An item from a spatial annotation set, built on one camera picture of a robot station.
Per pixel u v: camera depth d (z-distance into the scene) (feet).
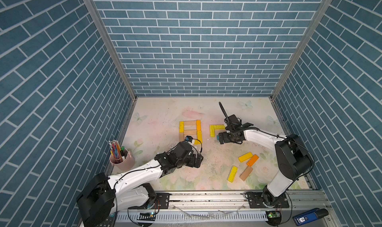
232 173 2.70
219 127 3.33
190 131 3.27
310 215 2.20
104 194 1.31
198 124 3.42
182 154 2.03
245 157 2.92
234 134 2.26
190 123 3.45
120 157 2.58
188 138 2.43
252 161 2.86
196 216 2.32
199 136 3.24
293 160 1.54
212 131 3.26
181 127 3.34
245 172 2.73
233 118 2.49
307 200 2.50
